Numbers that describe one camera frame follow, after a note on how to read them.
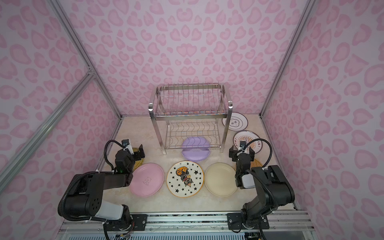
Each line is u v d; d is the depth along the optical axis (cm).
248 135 107
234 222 73
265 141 70
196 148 96
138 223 74
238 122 114
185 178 86
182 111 117
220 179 89
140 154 83
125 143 78
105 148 65
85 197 44
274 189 45
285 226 73
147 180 86
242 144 77
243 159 71
